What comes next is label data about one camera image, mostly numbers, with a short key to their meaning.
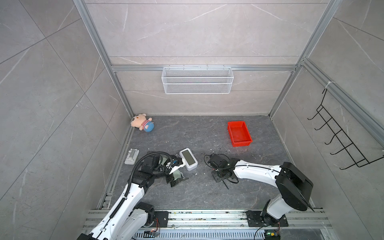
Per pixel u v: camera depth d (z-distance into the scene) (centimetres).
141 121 107
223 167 64
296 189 44
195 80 101
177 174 84
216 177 77
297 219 75
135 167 52
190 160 91
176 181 66
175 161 61
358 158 60
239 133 113
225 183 84
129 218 57
